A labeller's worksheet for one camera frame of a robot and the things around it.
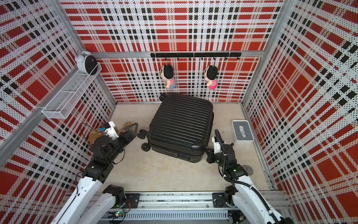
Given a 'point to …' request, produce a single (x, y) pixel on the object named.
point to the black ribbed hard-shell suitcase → (181, 126)
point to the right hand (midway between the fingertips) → (207, 150)
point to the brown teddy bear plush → (93, 134)
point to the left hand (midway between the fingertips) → (139, 127)
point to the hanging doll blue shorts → (172, 86)
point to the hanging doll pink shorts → (210, 74)
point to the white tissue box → (242, 134)
